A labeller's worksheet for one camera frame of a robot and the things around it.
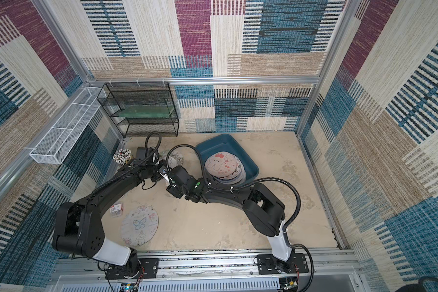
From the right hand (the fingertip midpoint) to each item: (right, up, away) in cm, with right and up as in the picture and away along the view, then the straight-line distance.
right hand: (179, 180), depth 87 cm
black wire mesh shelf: (-23, +36, +12) cm, 44 cm away
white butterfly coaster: (-18, -21, -2) cm, 27 cm away
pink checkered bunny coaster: (+20, +6, +15) cm, 26 cm away
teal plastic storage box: (+24, +19, +26) cm, 40 cm away
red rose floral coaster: (+28, +2, +12) cm, 31 cm away
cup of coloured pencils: (-27, +11, 0) cm, 29 cm away
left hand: (-3, +5, +3) cm, 7 cm away
